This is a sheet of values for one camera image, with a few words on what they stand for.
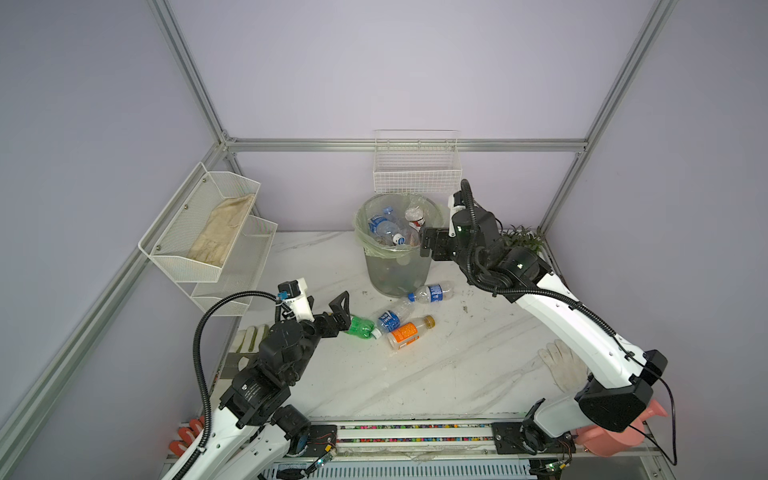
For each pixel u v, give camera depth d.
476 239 0.47
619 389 0.41
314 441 0.73
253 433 0.47
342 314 0.61
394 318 0.90
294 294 0.55
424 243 0.61
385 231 0.87
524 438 0.66
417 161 0.95
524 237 0.94
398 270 0.89
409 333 0.87
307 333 0.56
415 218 0.91
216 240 0.77
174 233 0.70
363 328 0.89
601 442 0.66
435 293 0.96
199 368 0.46
